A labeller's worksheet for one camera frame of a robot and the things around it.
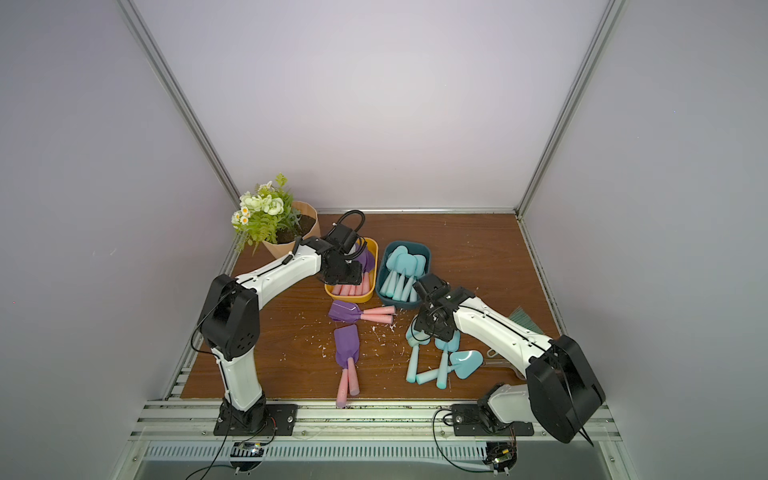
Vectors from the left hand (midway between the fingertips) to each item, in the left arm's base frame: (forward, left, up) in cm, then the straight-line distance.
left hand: (360, 277), depth 92 cm
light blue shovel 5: (-19, -26, -7) cm, 33 cm away
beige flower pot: (+19, +21, +5) cm, 29 cm away
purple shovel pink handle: (-2, +3, -5) cm, 6 cm away
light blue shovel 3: (+7, -19, -5) cm, 21 cm away
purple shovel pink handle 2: (-8, +4, -7) cm, 12 cm away
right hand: (-12, -20, -1) cm, 23 cm away
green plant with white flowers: (+6, +25, +21) cm, 33 cm away
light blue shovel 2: (+9, -15, -5) cm, 18 cm away
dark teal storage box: (-6, -9, -5) cm, 11 cm away
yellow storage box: (-5, -1, -5) cm, 7 cm away
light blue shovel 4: (-17, -17, -6) cm, 25 cm away
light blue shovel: (+9, -9, -5) cm, 13 cm away
